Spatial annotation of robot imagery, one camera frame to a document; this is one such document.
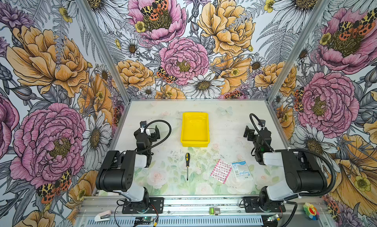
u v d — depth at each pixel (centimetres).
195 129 97
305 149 89
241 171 85
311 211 71
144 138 73
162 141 72
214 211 70
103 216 70
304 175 45
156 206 75
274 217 72
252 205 74
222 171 85
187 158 89
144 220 71
